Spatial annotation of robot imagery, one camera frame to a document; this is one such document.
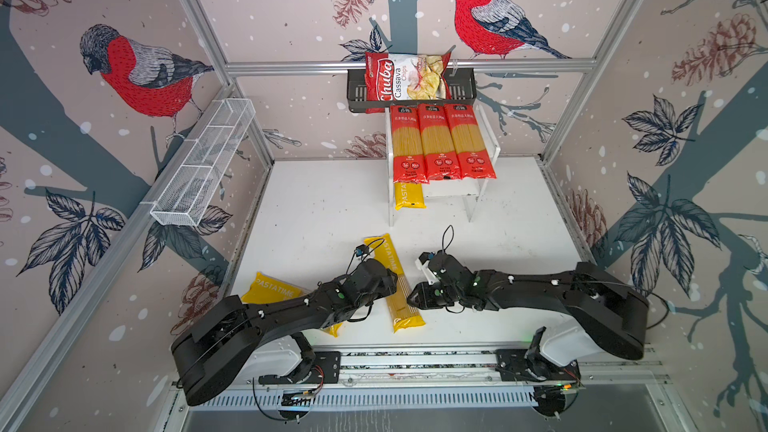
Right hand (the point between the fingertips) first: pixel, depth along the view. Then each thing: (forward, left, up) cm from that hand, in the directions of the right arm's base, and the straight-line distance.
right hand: (408, 306), depth 82 cm
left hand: (+6, +4, +4) cm, 8 cm away
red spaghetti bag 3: (+27, -16, +33) cm, 46 cm away
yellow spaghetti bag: (+27, 0, +16) cm, 32 cm away
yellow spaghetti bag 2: (-1, +1, 0) cm, 1 cm away
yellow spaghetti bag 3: (+3, +42, +1) cm, 42 cm away
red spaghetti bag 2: (+25, -8, +33) cm, 42 cm away
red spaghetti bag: (+26, 0, +34) cm, 43 cm away
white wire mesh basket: (+27, +56, +32) cm, 70 cm away
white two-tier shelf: (+27, +5, +21) cm, 34 cm away
